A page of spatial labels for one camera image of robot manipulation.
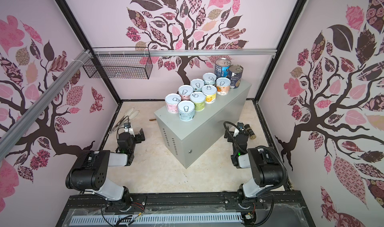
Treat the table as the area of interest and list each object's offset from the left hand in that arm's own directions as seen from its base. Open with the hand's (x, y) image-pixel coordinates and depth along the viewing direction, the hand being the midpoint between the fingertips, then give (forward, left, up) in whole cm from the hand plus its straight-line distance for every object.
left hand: (135, 131), depth 94 cm
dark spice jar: (0, -77, -4) cm, 77 cm away
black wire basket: (+35, +11, +27) cm, 45 cm away
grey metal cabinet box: (-22, -35, +26) cm, 49 cm away
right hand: (+1, -65, +4) cm, 65 cm away
